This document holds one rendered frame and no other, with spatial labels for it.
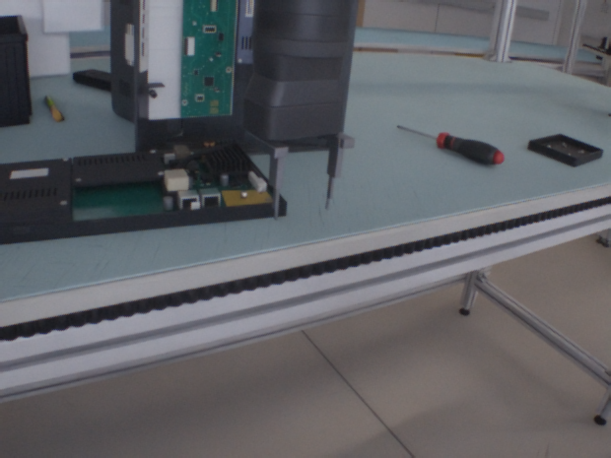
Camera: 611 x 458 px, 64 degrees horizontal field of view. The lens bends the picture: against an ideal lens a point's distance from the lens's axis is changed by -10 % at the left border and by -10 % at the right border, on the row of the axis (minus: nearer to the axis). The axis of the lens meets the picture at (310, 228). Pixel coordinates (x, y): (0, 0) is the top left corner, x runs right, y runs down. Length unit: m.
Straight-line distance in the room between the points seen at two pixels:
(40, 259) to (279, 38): 0.24
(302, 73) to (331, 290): 0.20
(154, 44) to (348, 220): 0.27
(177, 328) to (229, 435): 1.16
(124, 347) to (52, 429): 1.26
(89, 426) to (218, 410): 0.39
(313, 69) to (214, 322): 0.21
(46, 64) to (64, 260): 0.68
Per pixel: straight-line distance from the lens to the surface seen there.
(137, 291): 0.39
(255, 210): 0.46
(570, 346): 1.92
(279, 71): 0.40
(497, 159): 0.68
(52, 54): 1.05
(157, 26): 0.57
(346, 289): 0.50
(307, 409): 1.68
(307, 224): 0.46
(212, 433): 1.60
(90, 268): 0.40
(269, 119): 0.40
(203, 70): 0.58
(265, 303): 0.45
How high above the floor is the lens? 1.20
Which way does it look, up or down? 27 degrees down
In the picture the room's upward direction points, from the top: 6 degrees clockwise
